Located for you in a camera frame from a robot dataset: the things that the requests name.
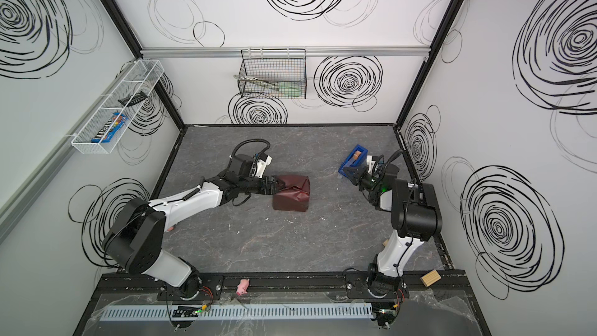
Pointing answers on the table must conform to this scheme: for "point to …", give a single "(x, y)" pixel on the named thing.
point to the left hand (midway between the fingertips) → (278, 185)
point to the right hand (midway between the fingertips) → (344, 169)
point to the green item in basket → (290, 89)
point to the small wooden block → (431, 278)
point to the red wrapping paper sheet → (291, 193)
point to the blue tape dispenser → (358, 157)
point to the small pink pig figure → (242, 287)
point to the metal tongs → (270, 84)
